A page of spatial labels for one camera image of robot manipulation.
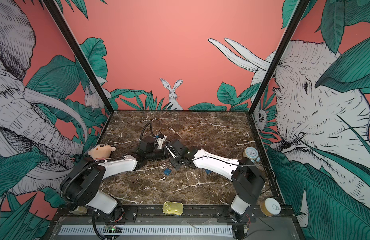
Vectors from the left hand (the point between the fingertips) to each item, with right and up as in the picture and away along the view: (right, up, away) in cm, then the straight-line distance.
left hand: (177, 151), depth 84 cm
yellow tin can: (-1, -26, -12) cm, 29 cm away
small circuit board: (-30, -35, -14) cm, 48 cm away
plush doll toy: (-45, -1, +3) cm, 45 cm away
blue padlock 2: (+14, -2, -29) cm, 33 cm away
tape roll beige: (+48, -26, -11) cm, 55 cm away
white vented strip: (-14, -36, -14) cm, 41 cm away
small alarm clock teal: (+47, -3, +9) cm, 48 cm away
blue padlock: (-6, -13, +4) cm, 15 cm away
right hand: (-2, -4, -2) cm, 5 cm away
